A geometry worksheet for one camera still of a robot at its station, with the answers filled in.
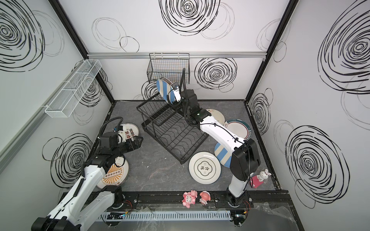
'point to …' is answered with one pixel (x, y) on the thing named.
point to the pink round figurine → (205, 197)
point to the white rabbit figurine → (263, 175)
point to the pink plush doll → (189, 198)
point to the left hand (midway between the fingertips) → (138, 139)
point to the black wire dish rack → (171, 127)
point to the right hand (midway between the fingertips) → (176, 92)
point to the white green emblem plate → (204, 168)
